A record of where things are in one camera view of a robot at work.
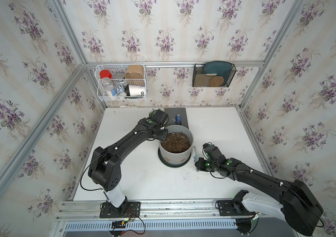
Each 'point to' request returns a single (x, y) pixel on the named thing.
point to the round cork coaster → (216, 81)
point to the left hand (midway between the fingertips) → (165, 136)
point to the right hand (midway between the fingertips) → (196, 164)
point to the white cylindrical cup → (135, 90)
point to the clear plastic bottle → (107, 87)
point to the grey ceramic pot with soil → (176, 149)
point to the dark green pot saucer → (173, 165)
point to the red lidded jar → (105, 73)
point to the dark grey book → (172, 112)
